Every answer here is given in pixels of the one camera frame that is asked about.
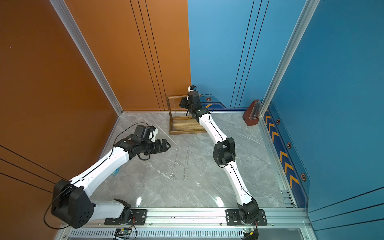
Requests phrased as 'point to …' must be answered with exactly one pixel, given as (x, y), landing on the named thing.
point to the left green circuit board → (123, 231)
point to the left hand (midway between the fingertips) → (165, 145)
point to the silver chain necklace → (172, 174)
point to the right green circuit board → (248, 230)
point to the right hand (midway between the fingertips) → (181, 98)
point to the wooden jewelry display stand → (182, 125)
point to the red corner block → (251, 114)
